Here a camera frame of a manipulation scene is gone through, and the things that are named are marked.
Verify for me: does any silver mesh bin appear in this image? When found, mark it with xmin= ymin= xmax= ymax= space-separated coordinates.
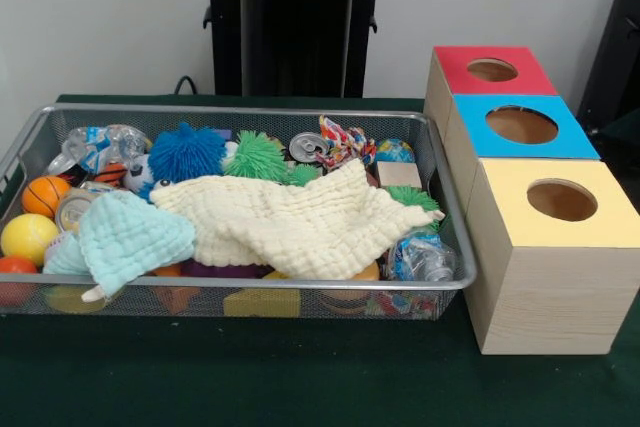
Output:
xmin=0 ymin=102 xmax=479 ymax=321

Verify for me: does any wooden box with three holes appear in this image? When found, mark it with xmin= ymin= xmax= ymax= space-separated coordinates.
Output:
xmin=423 ymin=45 xmax=640 ymax=356

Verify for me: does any cream waffle cloth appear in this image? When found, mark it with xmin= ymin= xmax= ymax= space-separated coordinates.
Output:
xmin=148 ymin=157 xmax=446 ymax=282

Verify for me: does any green spiky rubber ball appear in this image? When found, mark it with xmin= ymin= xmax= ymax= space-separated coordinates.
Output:
xmin=223 ymin=130 xmax=290 ymax=183

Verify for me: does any plain wooden cube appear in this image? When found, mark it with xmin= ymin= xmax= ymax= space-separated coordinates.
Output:
xmin=375 ymin=160 xmax=424 ymax=191

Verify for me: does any globe print ball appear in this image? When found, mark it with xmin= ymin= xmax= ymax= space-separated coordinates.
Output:
xmin=375 ymin=138 xmax=416 ymax=166

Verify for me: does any blue spiky rubber ball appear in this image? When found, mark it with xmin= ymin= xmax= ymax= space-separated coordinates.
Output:
xmin=147 ymin=121 xmax=227 ymax=186

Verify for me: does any light blue waffle cloth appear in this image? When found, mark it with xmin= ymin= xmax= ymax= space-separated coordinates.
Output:
xmin=42 ymin=190 xmax=197 ymax=302

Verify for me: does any orange basketball toy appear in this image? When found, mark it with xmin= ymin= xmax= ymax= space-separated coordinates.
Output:
xmin=21 ymin=175 xmax=72 ymax=219

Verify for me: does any yellow foam ball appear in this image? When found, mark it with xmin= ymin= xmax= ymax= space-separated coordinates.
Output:
xmin=0 ymin=213 xmax=60 ymax=268

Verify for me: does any dark green side table cloth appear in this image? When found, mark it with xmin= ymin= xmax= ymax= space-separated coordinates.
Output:
xmin=597 ymin=106 xmax=640 ymax=148

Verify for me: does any red foam ball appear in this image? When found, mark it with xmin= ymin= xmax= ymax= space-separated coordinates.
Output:
xmin=0 ymin=255 xmax=40 ymax=307

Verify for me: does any black upright panel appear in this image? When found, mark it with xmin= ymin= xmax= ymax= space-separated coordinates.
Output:
xmin=574 ymin=0 xmax=640 ymax=138

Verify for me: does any colourful knotted rope toy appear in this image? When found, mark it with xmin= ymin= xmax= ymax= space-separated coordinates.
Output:
xmin=317 ymin=115 xmax=377 ymax=171

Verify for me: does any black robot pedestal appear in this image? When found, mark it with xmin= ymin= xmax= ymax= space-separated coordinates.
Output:
xmin=192 ymin=0 xmax=404 ymax=98

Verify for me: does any black pedestal cable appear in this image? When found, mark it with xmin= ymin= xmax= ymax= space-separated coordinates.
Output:
xmin=174 ymin=75 xmax=201 ymax=96

